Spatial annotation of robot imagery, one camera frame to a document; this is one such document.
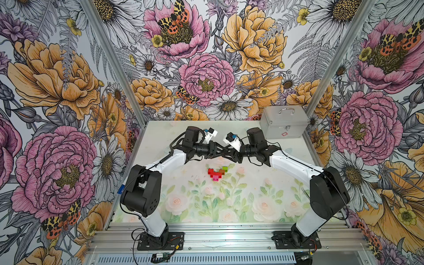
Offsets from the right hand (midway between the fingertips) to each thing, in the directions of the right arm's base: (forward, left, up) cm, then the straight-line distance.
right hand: (225, 153), depth 84 cm
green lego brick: (+1, -1, -16) cm, 16 cm away
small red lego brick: (0, +8, -16) cm, 18 cm away
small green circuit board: (-40, +31, -19) cm, 54 cm away
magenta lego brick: (-6, +6, -15) cm, 17 cm away
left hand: (-2, 0, +2) cm, 3 cm away
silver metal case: (+24, -38, -3) cm, 45 cm away
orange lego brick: (-1, +1, -16) cm, 16 cm away
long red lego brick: (-2, +5, -15) cm, 16 cm away
